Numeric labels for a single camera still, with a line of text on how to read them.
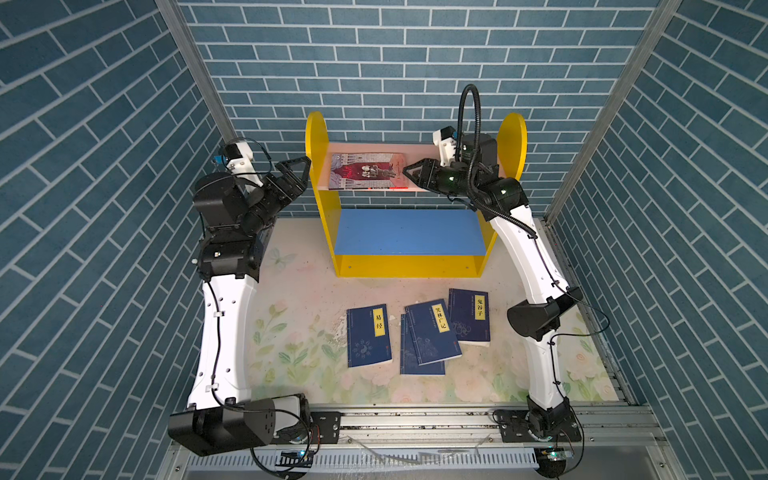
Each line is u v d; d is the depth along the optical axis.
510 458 0.71
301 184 0.54
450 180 0.62
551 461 0.71
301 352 0.87
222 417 0.36
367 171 0.75
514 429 0.74
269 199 0.55
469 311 0.94
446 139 0.65
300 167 0.59
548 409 0.63
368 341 0.87
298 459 0.72
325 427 0.74
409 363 0.84
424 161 0.65
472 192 0.55
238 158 0.53
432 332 0.89
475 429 0.75
